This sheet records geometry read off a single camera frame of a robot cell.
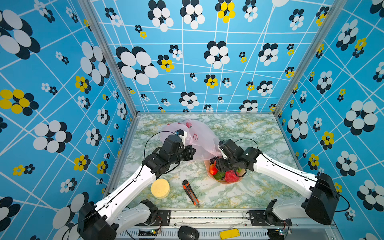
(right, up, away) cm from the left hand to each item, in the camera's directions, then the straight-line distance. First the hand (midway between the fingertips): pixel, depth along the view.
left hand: (197, 150), depth 74 cm
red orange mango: (+9, -12, +9) cm, 17 cm away
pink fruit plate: (+6, -11, +13) cm, 18 cm away
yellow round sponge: (-21, -22, +7) cm, 31 cm away
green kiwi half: (+19, -8, -8) cm, 22 cm away
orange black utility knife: (-4, -25, +7) cm, 26 cm away
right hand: (+12, -9, +6) cm, 16 cm away
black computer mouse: (-5, -37, -6) cm, 38 cm away
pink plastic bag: (+4, +2, +9) cm, 10 cm away
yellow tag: (+15, -38, -6) cm, 41 cm away
